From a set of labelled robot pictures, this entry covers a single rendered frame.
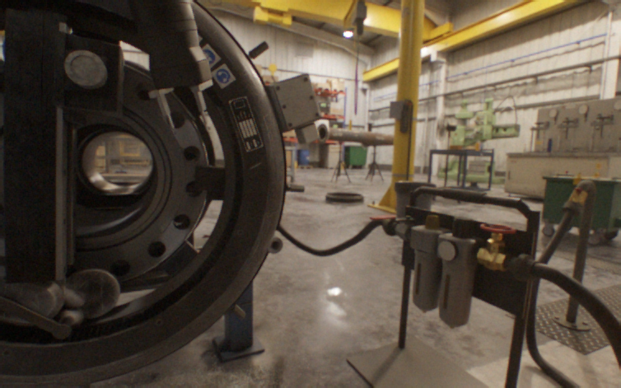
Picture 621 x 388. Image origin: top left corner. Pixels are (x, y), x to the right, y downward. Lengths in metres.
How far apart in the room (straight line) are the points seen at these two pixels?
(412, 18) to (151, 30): 4.00
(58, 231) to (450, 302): 0.82
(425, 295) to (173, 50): 0.81
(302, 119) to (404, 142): 3.36
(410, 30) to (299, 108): 3.66
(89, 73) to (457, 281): 0.83
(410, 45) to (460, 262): 3.60
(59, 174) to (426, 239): 0.79
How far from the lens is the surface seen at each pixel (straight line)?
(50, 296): 0.65
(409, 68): 4.15
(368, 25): 13.92
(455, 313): 0.89
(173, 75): 0.48
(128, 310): 0.71
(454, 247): 0.82
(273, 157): 0.63
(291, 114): 0.68
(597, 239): 3.39
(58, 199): 0.58
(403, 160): 4.00
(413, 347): 1.22
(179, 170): 0.71
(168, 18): 0.46
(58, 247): 0.60
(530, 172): 6.73
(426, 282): 0.92
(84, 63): 0.50
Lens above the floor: 0.65
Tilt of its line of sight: 7 degrees down
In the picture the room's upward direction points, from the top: 2 degrees clockwise
